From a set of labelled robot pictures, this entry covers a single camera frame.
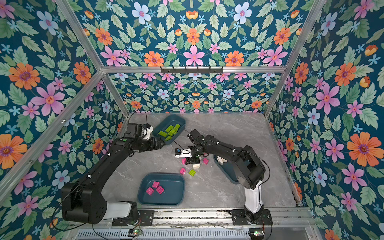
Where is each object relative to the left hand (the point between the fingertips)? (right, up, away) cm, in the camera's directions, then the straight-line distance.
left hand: (160, 140), depth 82 cm
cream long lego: (+34, -13, +9) cm, 38 cm away
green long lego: (-5, +2, +25) cm, 26 cm away
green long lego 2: (+4, +7, +26) cm, 27 cm away
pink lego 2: (+26, -14, +9) cm, 31 cm away
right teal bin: (+40, -18, +7) cm, 44 cm away
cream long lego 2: (+37, -13, +9) cm, 41 cm away
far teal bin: (0, +13, +29) cm, 32 cm away
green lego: (-1, +6, +27) cm, 28 cm away
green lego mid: (+2, +3, +25) cm, 25 cm away
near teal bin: (+7, -25, +2) cm, 26 cm away
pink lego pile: (+13, -12, +2) cm, 18 cm away
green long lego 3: (0, 0, +21) cm, 21 cm away
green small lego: (+17, -20, +6) cm, 27 cm away
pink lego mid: (-2, -25, 0) cm, 25 cm away
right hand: (+14, -11, +6) cm, 19 cm away
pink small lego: (0, -27, -2) cm, 27 cm away
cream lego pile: (+20, -17, +8) cm, 27 cm away
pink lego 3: (+12, -19, +6) cm, 23 cm away
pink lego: (-5, -28, -2) cm, 28 cm away
